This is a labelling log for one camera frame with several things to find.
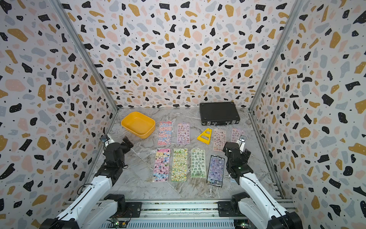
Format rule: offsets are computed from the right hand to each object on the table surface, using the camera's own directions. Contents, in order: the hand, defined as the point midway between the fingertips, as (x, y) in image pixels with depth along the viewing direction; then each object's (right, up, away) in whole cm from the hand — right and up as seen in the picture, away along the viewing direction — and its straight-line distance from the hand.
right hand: (237, 145), depth 83 cm
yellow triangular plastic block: (-17, +5, +22) cm, 29 cm away
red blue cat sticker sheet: (-46, +3, +20) cm, 51 cm away
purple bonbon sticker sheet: (-12, -18, +4) cm, 22 cm away
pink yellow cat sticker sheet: (-45, -15, +6) cm, 48 cm away
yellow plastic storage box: (-65, +11, +24) cm, 70 cm away
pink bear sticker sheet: (-6, +1, +20) cm, 21 cm away
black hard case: (-4, +21, +33) cm, 39 cm away
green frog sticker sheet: (-22, -13, +9) cm, 27 cm away
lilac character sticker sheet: (+7, +4, +23) cm, 24 cm away
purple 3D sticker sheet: (-33, +5, +23) cm, 40 cm away
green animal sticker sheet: (-34, -16, +4) cm, 38 cm away
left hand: (-67, +4, -2) cm, 67 cm away
